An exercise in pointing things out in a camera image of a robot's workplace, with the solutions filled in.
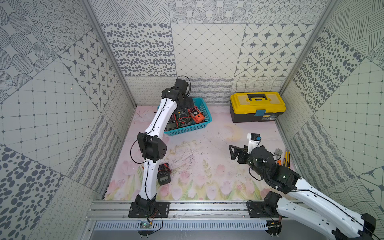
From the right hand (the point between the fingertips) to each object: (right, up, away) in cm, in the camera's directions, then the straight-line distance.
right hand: (237, 148), depth 74 cm
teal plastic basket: (-16, +24, +34) cm, 44 cm away
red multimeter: (-37, +12, +24) cm, 46 cm away
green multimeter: (-30, +15, +24) cm, 41 cm away
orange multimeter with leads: (-19, +16, +29) cm, 39 cm away
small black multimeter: (-39, -16, +8) cm, 43 cm away
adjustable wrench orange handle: (+31, -8, +19) cm, 37 cm away
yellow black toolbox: (+19, +23, +24) cm, 38 cm away
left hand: (-28, +24, +16) cm, 40 cm away
